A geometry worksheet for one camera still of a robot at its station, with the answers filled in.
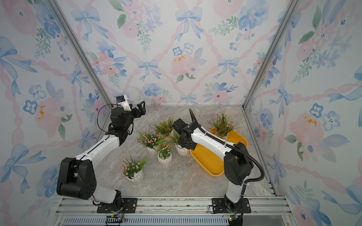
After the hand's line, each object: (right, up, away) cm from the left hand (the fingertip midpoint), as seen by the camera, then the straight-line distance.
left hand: (139, 102), depth 82 cm
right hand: (+24, -24, +6) cm, 35 cm away
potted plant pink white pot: (+15, -30, -5) cm, 34 cm away
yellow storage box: (+42, -35, +1) cm, 54 cm away
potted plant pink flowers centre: (+6, -22, 0) cm, 23 cm away
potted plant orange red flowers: (+24, -29, +2) cm, 38 cm away
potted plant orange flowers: (+14, -16, +5) cm, 22 cm away
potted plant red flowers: (+51, -14, +7) cm, 53 cm away
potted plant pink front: (-1, -36, -9) cm, 37 cm away
